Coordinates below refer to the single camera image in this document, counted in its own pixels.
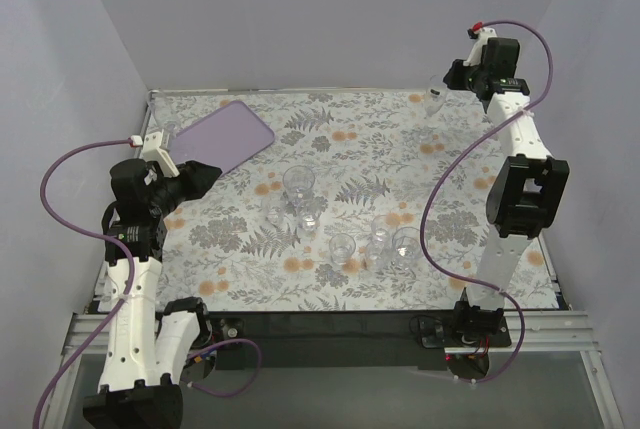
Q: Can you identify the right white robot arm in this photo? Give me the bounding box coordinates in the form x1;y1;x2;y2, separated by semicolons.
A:
444;28;570;343

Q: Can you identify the clear champagne flute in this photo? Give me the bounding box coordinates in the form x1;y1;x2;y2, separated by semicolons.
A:
417;74;449;144

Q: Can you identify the purple plastic tray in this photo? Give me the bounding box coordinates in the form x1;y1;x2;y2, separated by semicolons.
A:
169;101;275;175

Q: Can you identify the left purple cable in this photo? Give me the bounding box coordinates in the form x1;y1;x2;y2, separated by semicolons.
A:
29;134;264;429

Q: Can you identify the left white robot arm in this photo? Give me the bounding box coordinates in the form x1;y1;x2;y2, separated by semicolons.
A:
82;159;222;428

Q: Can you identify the floral patterned tablecloth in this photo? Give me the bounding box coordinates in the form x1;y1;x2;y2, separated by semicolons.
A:
99;89;561;314

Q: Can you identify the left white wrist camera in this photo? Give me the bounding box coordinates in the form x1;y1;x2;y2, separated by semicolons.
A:
140;130;179;178

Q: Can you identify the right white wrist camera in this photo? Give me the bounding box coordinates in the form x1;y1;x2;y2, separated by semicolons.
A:
463;27;497;67

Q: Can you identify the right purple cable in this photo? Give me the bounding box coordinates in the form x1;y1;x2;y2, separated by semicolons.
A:
419;20;556;384

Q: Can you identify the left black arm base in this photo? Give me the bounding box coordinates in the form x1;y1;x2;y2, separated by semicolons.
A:
184;316;249;380

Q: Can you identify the large clear tumbler right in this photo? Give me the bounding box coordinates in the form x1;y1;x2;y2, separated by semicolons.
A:
392;227;423;269

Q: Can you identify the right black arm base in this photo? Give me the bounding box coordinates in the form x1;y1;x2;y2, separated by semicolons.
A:
408;314;511;380

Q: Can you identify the clear tumbler centre front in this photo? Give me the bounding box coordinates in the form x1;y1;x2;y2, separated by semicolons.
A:
329;233;356;265

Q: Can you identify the clear stemmed glass back left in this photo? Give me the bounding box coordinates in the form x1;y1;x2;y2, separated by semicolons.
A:
148;89;182;137

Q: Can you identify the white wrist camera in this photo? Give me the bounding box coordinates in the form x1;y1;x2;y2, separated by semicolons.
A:
463;27;497;67
140;130;179;178

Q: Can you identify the large clear tumbler centre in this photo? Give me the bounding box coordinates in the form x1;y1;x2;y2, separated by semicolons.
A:
283;165;316;208

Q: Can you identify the large clear tumbler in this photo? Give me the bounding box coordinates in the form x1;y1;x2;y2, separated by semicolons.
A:
283;165;316;208
392;227;423;269

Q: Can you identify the purple cable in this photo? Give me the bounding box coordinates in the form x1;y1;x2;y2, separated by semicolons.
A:
29;134;264;429
419;20;556;384

